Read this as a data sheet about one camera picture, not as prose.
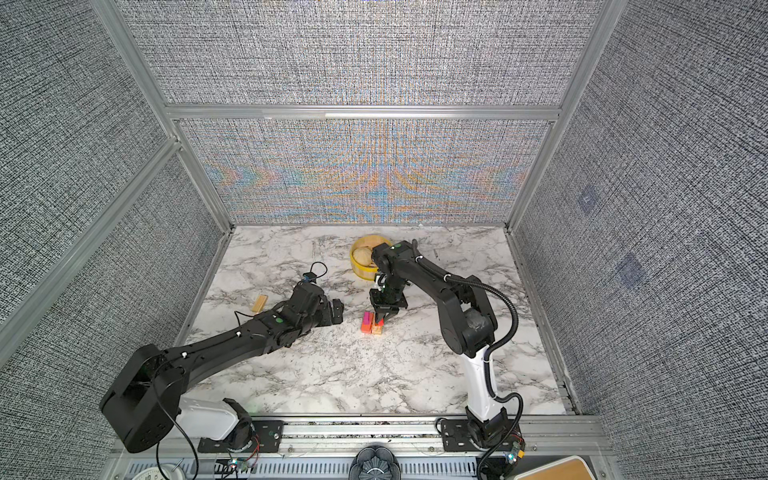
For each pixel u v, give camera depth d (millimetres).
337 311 783
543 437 747
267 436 738
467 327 534
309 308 668
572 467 662
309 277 780
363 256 1022
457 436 728
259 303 972
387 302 797
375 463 689
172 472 674
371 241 1097
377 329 898
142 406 417
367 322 902
